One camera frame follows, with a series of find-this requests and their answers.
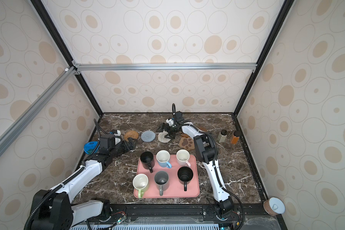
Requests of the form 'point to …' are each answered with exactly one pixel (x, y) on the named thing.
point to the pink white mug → (182, 156)
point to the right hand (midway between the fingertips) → (160, 133)
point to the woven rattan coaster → (132, 134)
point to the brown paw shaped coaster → (187, 143)
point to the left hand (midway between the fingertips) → (136, 140)
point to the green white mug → (140, 182)
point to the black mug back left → (147, 160)
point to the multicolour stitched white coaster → (162, 138)
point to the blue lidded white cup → (90, 146)
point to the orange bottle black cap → (236, 137)
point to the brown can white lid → (274, 206)
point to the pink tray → (175, 189)
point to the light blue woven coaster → (148, 136)
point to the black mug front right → (185, 175)
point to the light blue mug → (163, 156)
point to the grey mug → (162, 180)
